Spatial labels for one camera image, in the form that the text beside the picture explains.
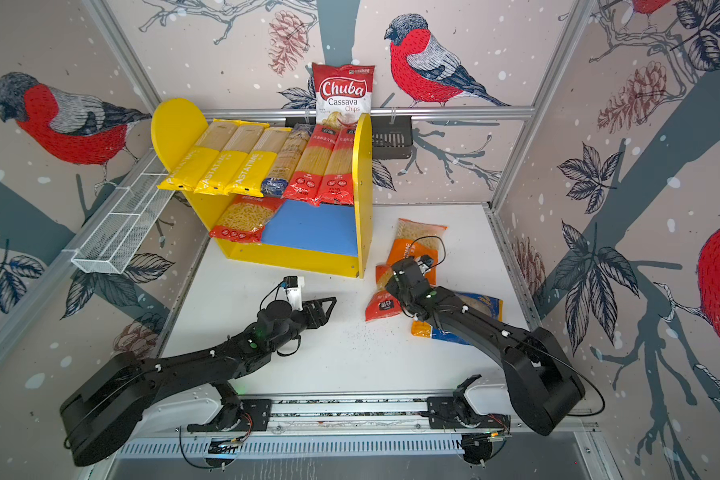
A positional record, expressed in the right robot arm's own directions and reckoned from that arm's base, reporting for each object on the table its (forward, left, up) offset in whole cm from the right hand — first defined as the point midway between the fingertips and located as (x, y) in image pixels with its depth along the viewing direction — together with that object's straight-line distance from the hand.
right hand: (383, 286), depth 87 cm
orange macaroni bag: (+24, -11, -6) cm, 27 cm away
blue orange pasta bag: (-1, -31, -7) cm, 32 cm away
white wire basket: (-4, +67, +24) cm, 71 cm away
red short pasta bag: (-6, 0, 0) cm, 6 cm away
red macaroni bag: (+19, +45, +10) cm, 50 cm away
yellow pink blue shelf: (+12, +15, +7) cm, 20 cm away
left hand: (-8, +15, +4) cm, 17 cm away
